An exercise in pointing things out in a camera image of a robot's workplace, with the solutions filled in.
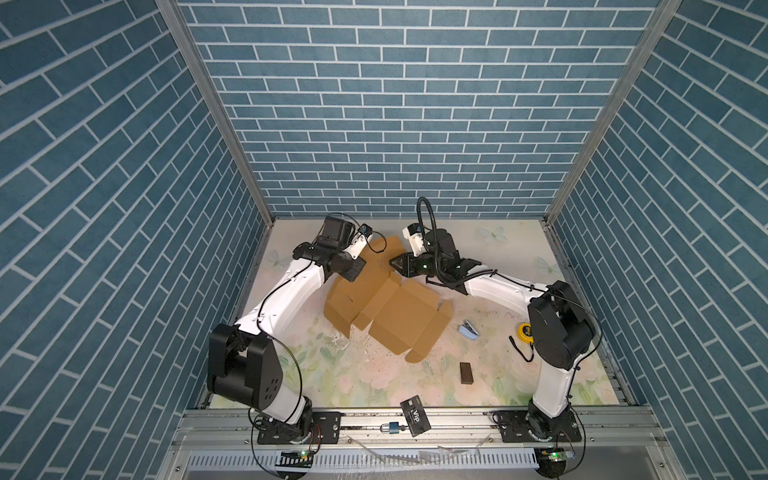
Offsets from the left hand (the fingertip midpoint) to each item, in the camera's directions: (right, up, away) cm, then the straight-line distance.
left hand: (355, 260), depth 86 cm
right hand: (+10, 0, +2) cm, 10 cm away
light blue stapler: (+33, -21, +3) cm, 40 cm away
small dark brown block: (+32, -31, -4) cm, 45 cm away
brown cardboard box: (+15, -18, +8) cm, 25 cm away
